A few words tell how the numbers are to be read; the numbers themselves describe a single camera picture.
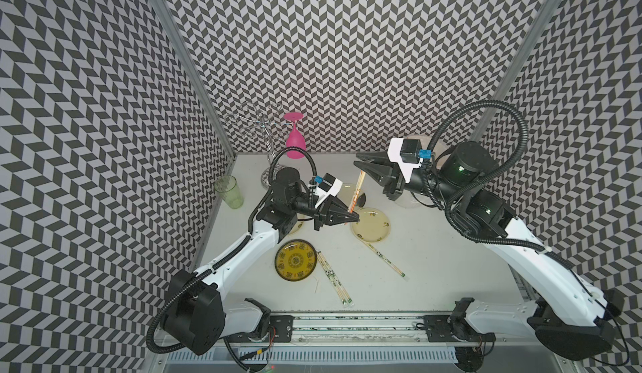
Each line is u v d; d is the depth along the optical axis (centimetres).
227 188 105
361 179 52
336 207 61
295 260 86
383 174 44
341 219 61
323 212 58
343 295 79
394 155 38
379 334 72
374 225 94
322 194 58
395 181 44
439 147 43
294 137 94
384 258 87
